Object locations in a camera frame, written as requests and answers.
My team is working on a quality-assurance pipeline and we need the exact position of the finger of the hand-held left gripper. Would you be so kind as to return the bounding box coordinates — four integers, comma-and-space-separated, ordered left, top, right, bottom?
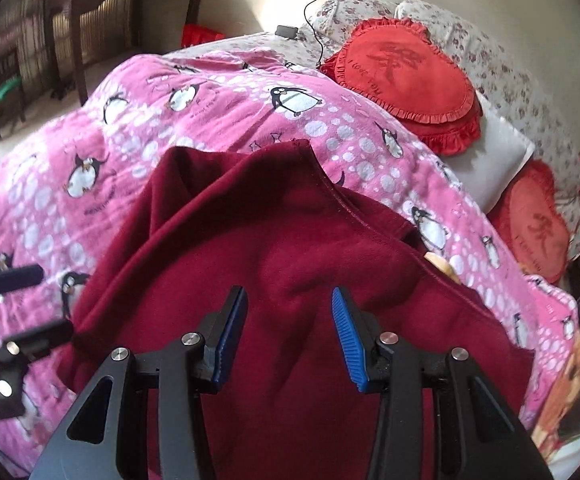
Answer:
0, 257, 45, 307
0, 319, 75, 363

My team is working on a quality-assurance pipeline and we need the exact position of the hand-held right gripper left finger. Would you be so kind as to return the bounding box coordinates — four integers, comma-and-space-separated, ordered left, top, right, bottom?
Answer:
32, 285, 249, 480

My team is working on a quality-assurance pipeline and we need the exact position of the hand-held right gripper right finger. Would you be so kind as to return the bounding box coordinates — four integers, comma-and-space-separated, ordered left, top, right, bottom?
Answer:
332, 287, 554, 480

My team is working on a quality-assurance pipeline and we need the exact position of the maroon fleece sweater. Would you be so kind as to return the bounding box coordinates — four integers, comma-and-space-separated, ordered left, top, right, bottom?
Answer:
56, 139, 531, 480

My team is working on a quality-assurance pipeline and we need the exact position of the wooden chair with green cushion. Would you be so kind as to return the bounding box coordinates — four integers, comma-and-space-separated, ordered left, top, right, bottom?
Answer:
0, 47, 27, 141

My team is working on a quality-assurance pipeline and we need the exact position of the pink penguin print blanket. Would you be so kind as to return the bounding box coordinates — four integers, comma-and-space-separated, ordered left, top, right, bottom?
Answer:
0, 47, 580, 480

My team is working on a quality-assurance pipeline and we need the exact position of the red heart-shaped cushion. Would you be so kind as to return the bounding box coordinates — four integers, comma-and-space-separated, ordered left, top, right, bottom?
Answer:
487, 160, 571, 286
320, 17, 483, 156

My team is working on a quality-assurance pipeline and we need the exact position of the orange red printed blanket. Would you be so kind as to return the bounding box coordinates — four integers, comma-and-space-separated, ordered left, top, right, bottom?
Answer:
530, 275, 580, 466

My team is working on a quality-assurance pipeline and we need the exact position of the white pillow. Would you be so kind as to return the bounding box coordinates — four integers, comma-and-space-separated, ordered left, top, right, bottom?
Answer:
440, 92, 536, 211

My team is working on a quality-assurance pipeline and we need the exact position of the red plastic container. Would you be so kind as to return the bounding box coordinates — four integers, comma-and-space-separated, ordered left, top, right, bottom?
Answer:
182, 24, 226, 48

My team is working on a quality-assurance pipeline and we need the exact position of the black cable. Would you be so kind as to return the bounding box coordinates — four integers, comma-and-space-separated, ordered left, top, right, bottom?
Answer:
290, 0, 411, 70

